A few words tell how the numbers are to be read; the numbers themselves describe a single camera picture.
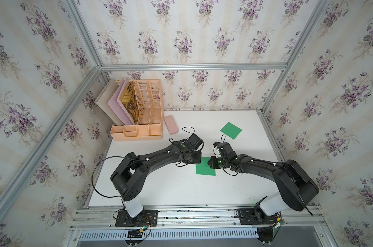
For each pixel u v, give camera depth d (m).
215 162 0.80
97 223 0.74
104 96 0.88
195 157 0.76
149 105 1.18
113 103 0.86
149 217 0.73
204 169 0.91
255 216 0.66
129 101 0.98
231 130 1.09
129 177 0.45
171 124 1.11
